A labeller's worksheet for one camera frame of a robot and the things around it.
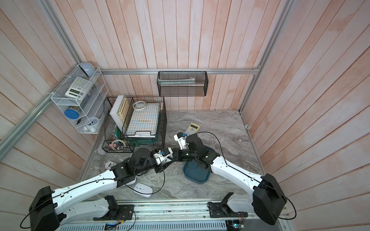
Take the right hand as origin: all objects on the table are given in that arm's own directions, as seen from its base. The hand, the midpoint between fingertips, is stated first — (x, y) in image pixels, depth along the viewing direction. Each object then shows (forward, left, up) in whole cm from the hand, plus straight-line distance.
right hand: (166, 155), depth 74 cm
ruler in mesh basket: (+44, +4, +15) cm, 46 cm away
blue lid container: (+17, +52, +13) cm, 56 cm away
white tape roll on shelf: (+22, +51, 0) cm, 55 cm away
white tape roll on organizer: (+33, +21, +2) cm, 39 cm away
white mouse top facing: (-12, +14, -18) cm, 26 cm away
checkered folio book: (+20, +16, +2) cm, 26 cm away
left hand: (0, -1, -1) cm, 2 cm away
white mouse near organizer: (+1, +38, -16) cm, 41 cm away
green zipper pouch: (+12, +20, -5) cm, 24 cm away
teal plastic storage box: (-2, -16, -20) cm, 25 cm away
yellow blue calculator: (+31, -15, -18) cm, 39 cm away
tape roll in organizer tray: (+12, +35, -16) cm, 41 cm away
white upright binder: (+24, +31, +7) cm, 40 cm away
